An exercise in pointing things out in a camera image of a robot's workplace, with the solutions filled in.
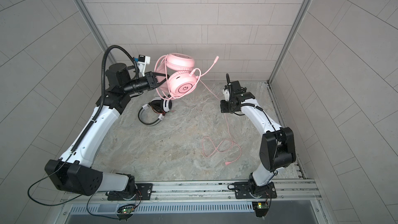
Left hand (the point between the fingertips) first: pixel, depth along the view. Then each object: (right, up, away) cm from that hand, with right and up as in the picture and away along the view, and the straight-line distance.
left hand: (170, 76), depth 63 cm
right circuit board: (+39, -58, +5) cm, 70 cm away
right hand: (+24, -15, +24) cm, 37 cm away
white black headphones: (-14, -14, +31) cm, 37 cm away
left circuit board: (-18, -56, +1) cm, 58 cm away
